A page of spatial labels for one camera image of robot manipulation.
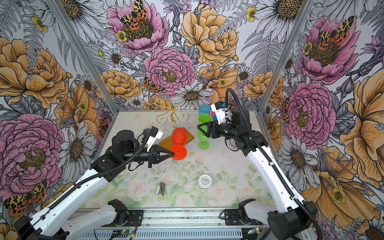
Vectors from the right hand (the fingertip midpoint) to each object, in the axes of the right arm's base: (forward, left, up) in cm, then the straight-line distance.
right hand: (202, 131), depth 68 cm
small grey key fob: (-15, +22, -30) cm, 40 cm away
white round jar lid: (-13, -1, -26) cm, 29 cm away
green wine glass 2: (+14, -2, -31) cm, 34 cm away
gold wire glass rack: (+15, +15, -1) cm, 21 cm away
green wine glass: (+27, -3, -21) cm, 34 cm away
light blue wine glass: (+34, -3, -19) cm, 38 cm away
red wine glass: (0, +11, -4) cm, 12 cm away
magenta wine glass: (+31, -9, -21) cm, 38 cm away
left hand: (-11, +13, -4) cm, 18 cm away
